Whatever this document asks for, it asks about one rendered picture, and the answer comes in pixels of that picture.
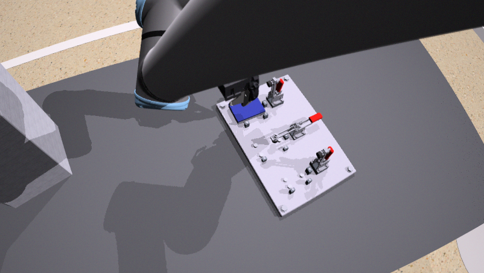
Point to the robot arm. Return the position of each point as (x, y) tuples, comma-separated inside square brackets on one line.
[(215, 42)]

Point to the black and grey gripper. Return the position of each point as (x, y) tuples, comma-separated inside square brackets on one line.
[(242, 92)]

